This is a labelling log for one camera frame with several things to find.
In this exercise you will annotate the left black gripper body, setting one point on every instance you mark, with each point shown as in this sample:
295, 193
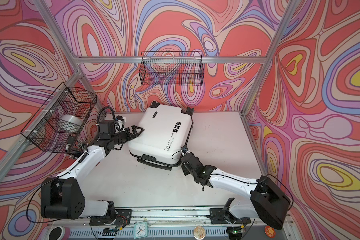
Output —
120, 137

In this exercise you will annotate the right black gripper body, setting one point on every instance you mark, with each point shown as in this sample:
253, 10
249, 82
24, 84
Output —
186, 172

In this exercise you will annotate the black suitcase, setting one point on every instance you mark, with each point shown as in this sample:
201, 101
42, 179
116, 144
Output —
166, 130

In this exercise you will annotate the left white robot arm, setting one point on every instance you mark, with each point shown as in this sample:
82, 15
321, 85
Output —
62, 197

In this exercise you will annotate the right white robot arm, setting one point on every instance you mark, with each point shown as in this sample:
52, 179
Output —
268, 201

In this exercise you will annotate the red pen holder cup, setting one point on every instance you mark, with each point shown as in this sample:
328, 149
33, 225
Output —
75, 147

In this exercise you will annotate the white roll in basket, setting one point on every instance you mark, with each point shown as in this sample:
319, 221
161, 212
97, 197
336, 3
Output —
69, 124

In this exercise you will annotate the round wooden coaster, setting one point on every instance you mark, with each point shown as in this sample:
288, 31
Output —
199, 233

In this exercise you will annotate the small teal alarm clock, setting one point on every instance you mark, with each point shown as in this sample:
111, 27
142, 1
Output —
140, 230

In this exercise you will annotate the red round sticker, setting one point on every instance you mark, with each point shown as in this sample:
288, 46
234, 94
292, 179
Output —
270, 232

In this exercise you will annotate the pink tape roll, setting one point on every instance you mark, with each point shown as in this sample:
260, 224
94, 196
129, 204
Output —
59, 233

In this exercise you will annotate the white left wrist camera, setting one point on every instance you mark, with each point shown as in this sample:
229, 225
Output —
119, 123

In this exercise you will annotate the wire basket on left wall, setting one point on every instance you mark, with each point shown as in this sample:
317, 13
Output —
42, 129

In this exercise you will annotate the wire basket on wall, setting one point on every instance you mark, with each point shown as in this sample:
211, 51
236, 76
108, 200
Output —
42, 129
172, 68

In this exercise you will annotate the wire basket on back wall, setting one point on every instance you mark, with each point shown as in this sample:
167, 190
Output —
172, 68

